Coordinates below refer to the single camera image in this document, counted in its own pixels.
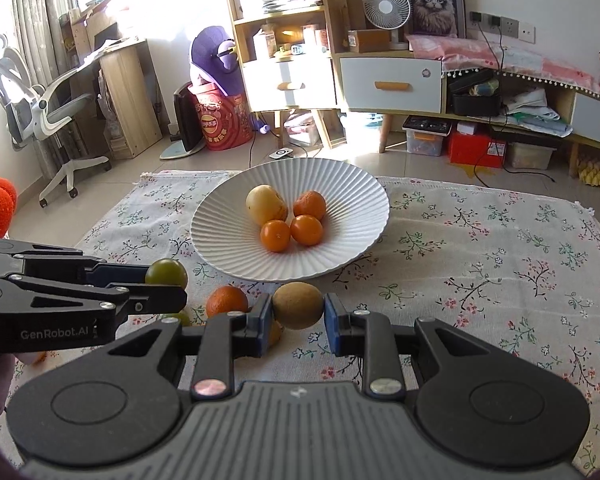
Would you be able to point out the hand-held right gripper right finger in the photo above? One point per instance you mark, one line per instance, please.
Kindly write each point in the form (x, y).
(331, 327)

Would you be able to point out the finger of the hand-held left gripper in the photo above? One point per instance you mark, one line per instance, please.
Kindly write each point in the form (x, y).
(155, 300)
(115, 275)

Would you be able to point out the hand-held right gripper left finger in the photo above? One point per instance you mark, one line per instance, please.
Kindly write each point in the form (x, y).
(266, 320)

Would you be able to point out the smooth orange tangerine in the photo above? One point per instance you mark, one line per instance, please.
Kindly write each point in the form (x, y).
(275, 235)
(276, 332)
(306, 230)

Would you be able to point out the brown kiwi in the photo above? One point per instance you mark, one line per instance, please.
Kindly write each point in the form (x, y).
(297, 305)

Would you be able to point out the rough orange tangerine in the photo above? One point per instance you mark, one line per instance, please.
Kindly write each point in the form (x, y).
(226, 301)
(310, 205)

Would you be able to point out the white ribbed bowl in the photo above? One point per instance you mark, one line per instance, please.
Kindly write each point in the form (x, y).
(340, 220)

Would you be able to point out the yellow pear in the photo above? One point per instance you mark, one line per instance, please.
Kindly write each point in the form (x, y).
(262, 200)

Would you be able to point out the floral tablecloth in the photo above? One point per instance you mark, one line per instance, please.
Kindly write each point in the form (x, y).
(455, 260)

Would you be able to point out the small white floor device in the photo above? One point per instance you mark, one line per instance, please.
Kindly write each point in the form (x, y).
(281, 153)

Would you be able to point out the black panel on round base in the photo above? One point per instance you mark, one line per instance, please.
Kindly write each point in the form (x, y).
(187, 120)

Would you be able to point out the wooden desk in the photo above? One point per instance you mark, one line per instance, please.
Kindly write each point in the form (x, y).
(130, 100)

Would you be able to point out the red round bucket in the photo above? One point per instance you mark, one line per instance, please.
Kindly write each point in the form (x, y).
(225, 125)

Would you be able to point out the clear storage box with lid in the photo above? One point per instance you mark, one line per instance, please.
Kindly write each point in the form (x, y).
(305, 132)

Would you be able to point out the small purple device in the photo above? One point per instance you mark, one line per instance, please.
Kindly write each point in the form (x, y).
(261, 128)

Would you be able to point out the white office chair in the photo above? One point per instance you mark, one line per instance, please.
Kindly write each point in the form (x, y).
(25, 100)

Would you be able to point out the plastic box with black lid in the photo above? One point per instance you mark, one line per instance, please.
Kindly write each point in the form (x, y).
(425, 142)

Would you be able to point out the red box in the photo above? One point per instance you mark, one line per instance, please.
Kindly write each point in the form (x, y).
(472, 152)

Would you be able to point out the purple plush toy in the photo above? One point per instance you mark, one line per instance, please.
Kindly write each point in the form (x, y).
(210, 55)

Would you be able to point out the wooden shelf cabinet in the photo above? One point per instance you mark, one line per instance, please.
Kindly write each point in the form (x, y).
(290, 77)

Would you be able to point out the white drawer cabinet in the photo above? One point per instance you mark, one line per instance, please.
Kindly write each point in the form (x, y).
(370, 75)

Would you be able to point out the clear plastic box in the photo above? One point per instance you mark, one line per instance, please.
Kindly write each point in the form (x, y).
(530, 155)

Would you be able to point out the black storage box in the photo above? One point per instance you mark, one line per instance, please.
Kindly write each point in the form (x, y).
(475, 105)

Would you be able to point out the grey curtain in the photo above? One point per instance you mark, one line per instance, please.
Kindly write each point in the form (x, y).
(40, 20)

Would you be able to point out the small digital clock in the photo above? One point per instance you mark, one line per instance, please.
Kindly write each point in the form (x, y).
(298, 49)

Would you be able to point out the white carton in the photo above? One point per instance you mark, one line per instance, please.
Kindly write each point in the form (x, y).
(263, 44)

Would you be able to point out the small cardboard box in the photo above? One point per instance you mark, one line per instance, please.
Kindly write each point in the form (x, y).
(367, 40)

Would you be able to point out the pile of folded white fabrics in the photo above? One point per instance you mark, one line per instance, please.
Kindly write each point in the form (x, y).
(535, 110)

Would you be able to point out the yellow egg tray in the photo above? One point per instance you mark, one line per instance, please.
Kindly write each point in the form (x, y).
(597, 175)

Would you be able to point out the pink patterned cloth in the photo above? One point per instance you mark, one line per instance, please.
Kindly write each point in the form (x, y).
(480, 55)

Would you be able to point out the white desk fan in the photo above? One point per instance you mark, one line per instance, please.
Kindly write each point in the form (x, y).
(387, 7)

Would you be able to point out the framed cat picture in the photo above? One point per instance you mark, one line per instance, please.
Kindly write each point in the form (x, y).
(432, 5)

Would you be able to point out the long low wooden cabinet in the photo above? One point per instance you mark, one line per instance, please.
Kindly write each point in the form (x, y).
(595, 115)

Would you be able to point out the grey wall socket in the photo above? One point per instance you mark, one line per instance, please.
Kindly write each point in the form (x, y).
(495, 22)

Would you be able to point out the white wall socket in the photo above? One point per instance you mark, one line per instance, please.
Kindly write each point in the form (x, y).
(526, 31)

